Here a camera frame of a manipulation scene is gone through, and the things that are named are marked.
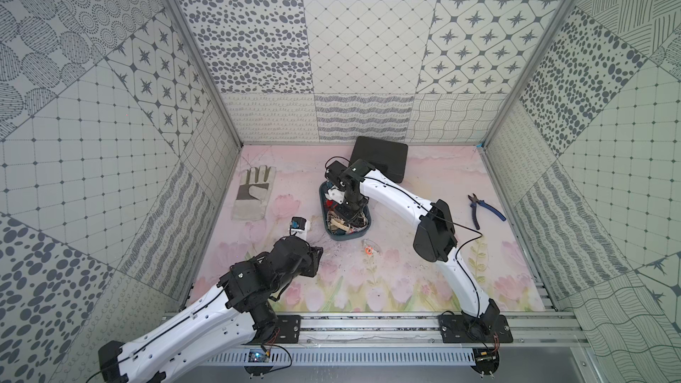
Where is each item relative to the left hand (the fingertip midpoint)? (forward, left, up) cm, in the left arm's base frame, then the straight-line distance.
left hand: (324, 254), depth 72 cm
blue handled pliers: (+28, -54, -16) cm, 63 cm away
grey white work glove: (+28, +32, -14) cm, 45 cm away
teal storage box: (+22, +2, -13) cm, 26 cm away
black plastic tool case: (+49, -23, -13) cm, 56 cm away
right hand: (+16, -7, -8) cm, 19 cm away
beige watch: (+14, -5, -11) cm, 19 cm away
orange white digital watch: (+8, -13, -14) cm, 21 cm away
